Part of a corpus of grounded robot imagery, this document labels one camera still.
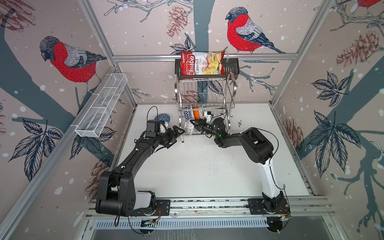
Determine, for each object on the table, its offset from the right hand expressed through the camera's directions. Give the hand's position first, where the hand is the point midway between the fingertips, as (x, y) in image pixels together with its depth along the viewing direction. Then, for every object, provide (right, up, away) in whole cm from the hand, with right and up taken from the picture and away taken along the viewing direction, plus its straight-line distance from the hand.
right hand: (188, 124), depth 90 cm
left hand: (-4, -5, -8) cm, 10 cm away
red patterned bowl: (-1, +6, +7) cm, 10 cm away
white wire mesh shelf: (-46, +3, -19) cm, 50 cm away
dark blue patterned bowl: (-20, +4, +19) cm, 28 cm away
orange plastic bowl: (+5, +7, +7) cm, 11 cm away
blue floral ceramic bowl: (+2, +6, +7) cm, 10 cm away
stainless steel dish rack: (+12, +20, +33) cm, 40 cm away
